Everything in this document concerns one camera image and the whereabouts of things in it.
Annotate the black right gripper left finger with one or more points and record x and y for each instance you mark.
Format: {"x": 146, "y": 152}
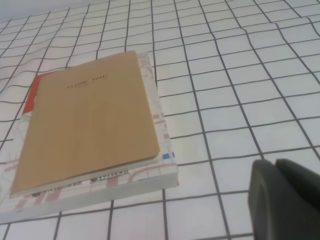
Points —
{"x": 277, "y": 211}

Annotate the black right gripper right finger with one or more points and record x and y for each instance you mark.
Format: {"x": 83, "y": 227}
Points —
{"x": 302, "y": 185}

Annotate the white grid tablecloth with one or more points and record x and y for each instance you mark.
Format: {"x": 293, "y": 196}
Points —
{"x": 238, "y": 80}

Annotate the brown kraft notebook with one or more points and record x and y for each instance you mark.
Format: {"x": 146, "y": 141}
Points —
{"x": 86, "y": 120}

